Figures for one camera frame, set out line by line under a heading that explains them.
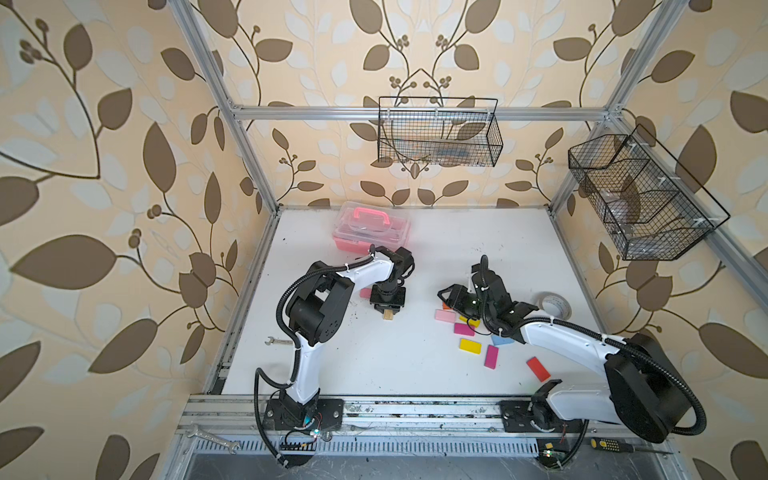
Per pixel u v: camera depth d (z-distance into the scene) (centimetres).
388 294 81
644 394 41
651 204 73
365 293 91
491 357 84
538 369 82
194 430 73
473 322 75
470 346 86
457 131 96
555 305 93
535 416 67
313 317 53
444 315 91
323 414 74
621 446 68
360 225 103
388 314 91
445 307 79
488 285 65
